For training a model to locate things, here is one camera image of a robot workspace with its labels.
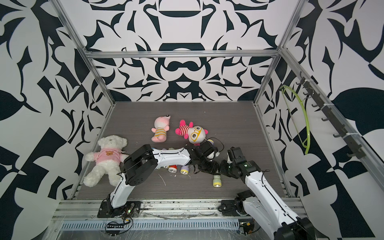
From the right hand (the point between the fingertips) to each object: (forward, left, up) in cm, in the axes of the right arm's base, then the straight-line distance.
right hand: (219, 166), depth 83 cm
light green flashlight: (-7, +2, -2) cm, 8 cm away
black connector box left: (-26, +52, -7) cm, 59 cm away
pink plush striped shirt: (+28, +35, +2) cm, 45 cm away
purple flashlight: (-1, +19, -1) cm, 19 cm away
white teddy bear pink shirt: (+3, +61, +4) cm, 61 cm away
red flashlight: (0, +26, -2) cm, 26 cm away
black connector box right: (-27, -11, -7) cm, 30 cm away
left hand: (-1, 0, -2) cm, 3 cm away
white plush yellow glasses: (+19, +12, +2) cm, 23 cm away
